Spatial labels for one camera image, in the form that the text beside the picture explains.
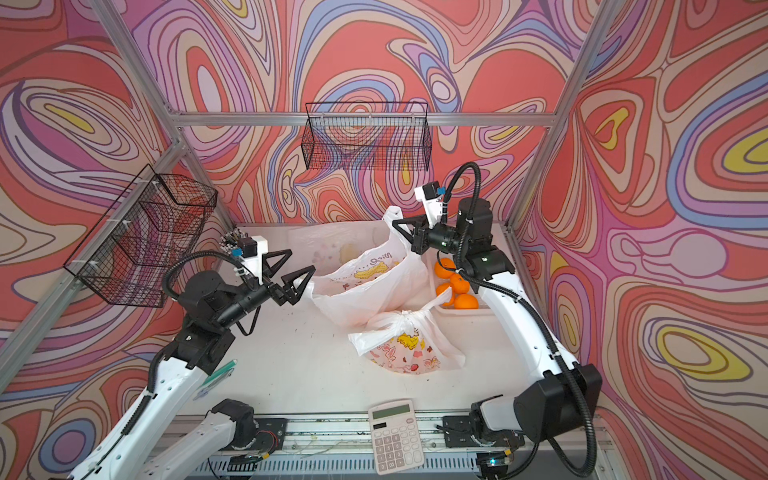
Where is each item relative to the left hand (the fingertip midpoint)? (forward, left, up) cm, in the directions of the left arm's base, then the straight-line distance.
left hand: (304, 264), depth 64 cm
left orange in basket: (+12, -35, -28) cm, 47 cm away
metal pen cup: (+22, +31, -17) cm, 41 cm away
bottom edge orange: (+7, -43, -28) cm, 51 cm away
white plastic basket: (+1, -41, -31) cm, 52 cm away
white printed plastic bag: (-7, -23, -24) cm, 34 cm away
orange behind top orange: (+19, -37, -29) cm, 51 cm away
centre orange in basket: (+15, -41, -29) cm, 53 cm away
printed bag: (+2, -19, -8) cm, 21 cm away
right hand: (+9, -20, +1) cm, 22 cm away
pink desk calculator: (-28, -20, -34) cm, 49 cm away
